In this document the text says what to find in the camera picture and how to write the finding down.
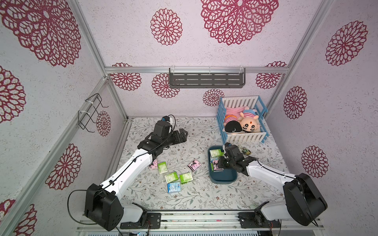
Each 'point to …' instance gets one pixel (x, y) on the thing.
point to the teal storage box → (224, 177)
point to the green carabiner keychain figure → (246, 151)
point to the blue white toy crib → (254, 102)
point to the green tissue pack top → (215, 153)
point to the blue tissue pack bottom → (173, 187)
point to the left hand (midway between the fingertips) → (181, 135)
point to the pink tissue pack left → (155, 166)
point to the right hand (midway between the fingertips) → (221, 162)
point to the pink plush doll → (232, 124)
